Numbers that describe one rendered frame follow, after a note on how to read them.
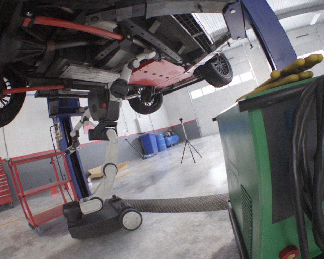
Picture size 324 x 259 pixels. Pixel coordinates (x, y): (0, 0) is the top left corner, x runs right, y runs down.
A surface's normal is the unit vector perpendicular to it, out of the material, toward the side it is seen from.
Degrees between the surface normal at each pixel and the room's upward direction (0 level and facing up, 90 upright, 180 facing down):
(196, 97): 90
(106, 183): 113
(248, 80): 90
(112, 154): 90
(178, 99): 90
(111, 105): 105
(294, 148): 69
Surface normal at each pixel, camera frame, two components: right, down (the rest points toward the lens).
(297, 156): 0.14, -0.22
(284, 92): -0.29, -0.28
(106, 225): 0.48, -0.17
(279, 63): -0.49, 0.10
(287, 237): -0.22, 0.02
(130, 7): 0.27, 0.96
